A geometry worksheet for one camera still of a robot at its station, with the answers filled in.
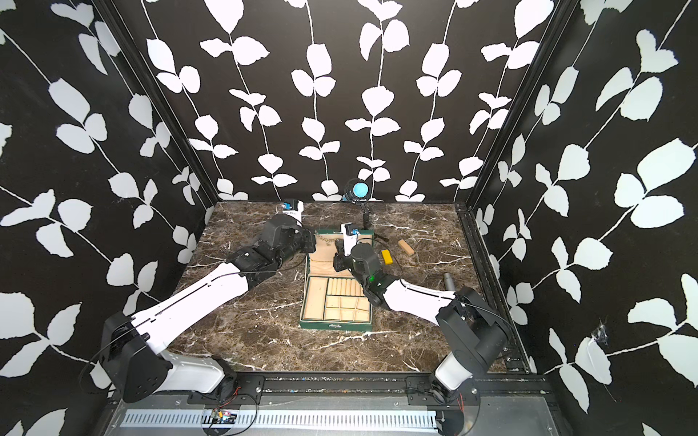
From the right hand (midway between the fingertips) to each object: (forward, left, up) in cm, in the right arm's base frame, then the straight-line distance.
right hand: (333, 238), depth 83 cm
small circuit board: (-45, +29, -20) cm, 57 cm away
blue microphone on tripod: (+15, -7, +6) cm, 18 cm away
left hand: (0, +5, +7) cm, 8 cm away
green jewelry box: (-13, +1, -16) cm, 21 cm away
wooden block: (+11, -27, -21) cm, 36 cm away
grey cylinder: (-5, -40, -20) cm, 45 cm away
